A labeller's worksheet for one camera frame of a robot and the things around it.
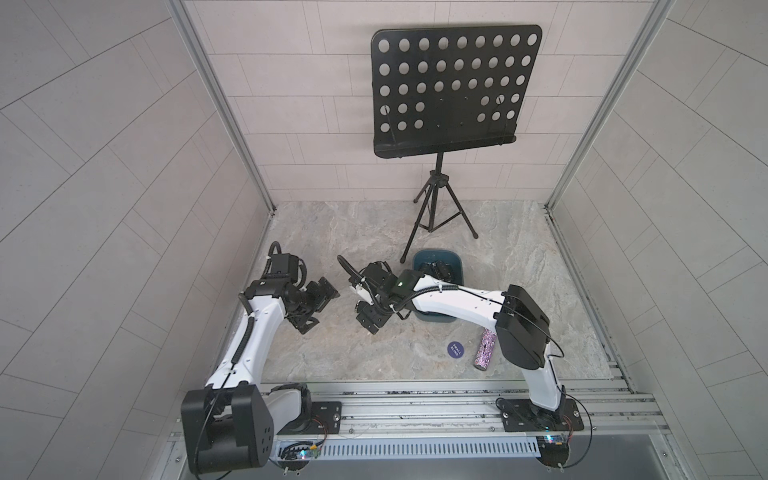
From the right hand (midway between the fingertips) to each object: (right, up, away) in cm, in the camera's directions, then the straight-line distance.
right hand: (372, 314), depth 84 cm
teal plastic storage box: (+25, +15, +13) cm, 32 cm away
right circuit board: (+44, -28, -15) cm, 54 cm away
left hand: (-10, +5, -3) cm, 11 cm away
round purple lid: (+23, -9, -2) cm, 25 cm away
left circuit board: (-15, -26, -18) cm, 36 cm away
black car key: (+22, +11, +11) cm, 27 cm away
